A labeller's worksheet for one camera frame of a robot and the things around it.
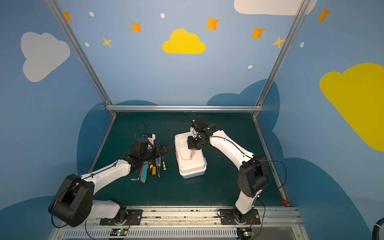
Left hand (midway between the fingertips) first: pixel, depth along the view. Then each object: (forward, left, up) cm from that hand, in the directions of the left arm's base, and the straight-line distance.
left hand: (167, 149), depth 87 cm
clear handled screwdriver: (-2, +7, -11) cm, 14 cm away
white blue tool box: (-11, -13, 0) cm, 17 cm away
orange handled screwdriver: (-8, +9, -11) cm, 16 cm away
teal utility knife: (-13, +14, -10) cm, 22 cm away
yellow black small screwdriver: (-5, +3, -10) cm, 11 cm away
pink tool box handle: (-5, -15, +3) cm, 16 cm away
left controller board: (-40, +20, -12) cm, 46 cm away
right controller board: (-39, -40, -12) cm, 57 cm away
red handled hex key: (-11, +16, -10) cm, 22 cm away
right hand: (0, -13, +4) cm, 14 cm away
